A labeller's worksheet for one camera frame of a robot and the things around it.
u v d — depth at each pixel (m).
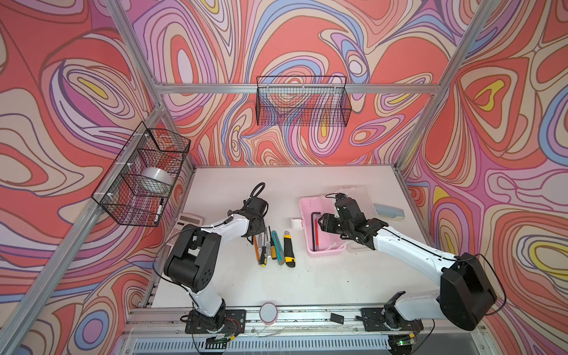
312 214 1.00
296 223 0.91
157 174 0.73
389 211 1.01
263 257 0.87
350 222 0.64
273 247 0.89
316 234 0.93
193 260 0.47
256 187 0.79
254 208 0.75
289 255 0.88
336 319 0.74
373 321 0.73
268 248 0.89
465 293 0.41
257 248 0.91
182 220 0.96
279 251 0.88
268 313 0.71
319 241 0.92
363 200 0.96
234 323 0.72
